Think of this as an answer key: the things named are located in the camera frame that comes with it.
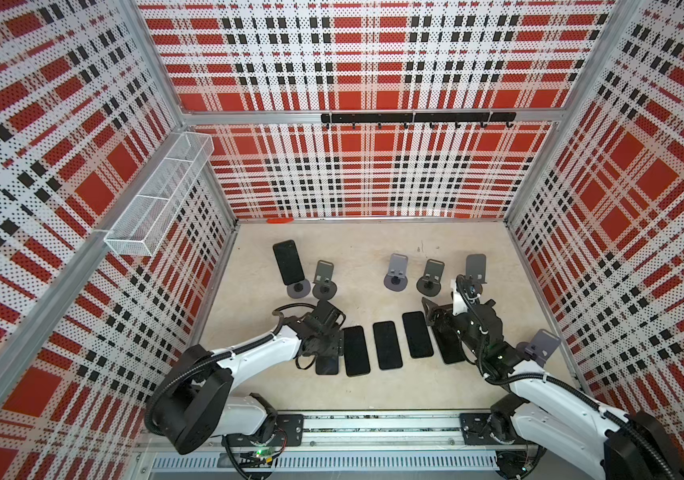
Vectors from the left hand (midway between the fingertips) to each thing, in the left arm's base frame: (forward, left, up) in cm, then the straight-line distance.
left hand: (331, 350), depth 86 cm
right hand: (+10, -31, +13) cm, 35 cm away
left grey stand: (+20, +3, +3) cm, 21 cm away
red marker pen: (+59, +26, -4) cm, 65 cm away
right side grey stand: (-2, -58, +5) cm, 58 cm away
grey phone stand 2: (+24, -21, +3) cm, 32 cm away
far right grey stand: (+24, -47, +8) cm, 53 cm away
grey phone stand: (+22, -32, +2) cm, 39 cm away
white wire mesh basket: (+33, +58, +21) cm, 70 cm away
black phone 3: (+5, -26, -1) cm, 27 cm away
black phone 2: (+2, -17, -2) cm, 17 cm away
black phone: (+25, +14, +10) cm, 31 cm away
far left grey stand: (+22, +12, -2) cm, 26 cm away
